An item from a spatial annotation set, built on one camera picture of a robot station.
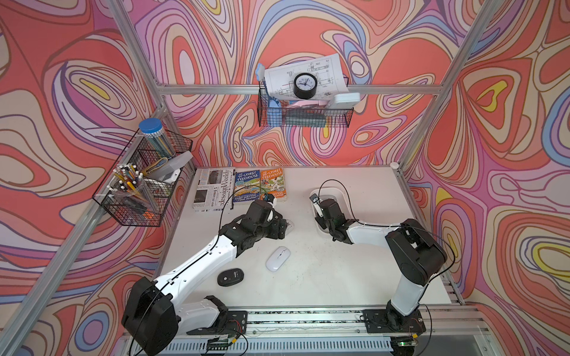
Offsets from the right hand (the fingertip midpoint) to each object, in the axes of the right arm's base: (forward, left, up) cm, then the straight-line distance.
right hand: (326, 211), depth 97 cm
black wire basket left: (-1, +61, +28) cm, 67 cm away
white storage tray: (+10, -4, +1) cm, 11 cm away
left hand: (-12, +20, +11) cm, 26 cm away
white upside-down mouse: (-5, +16, -3) cm, 17 cm away
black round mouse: (-26, +39, -2) cm, 47 cm away
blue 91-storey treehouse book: (+21, +35, -1) cm, 41 cm away
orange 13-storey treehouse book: (+21, +25, -1) cm, 32 cm away
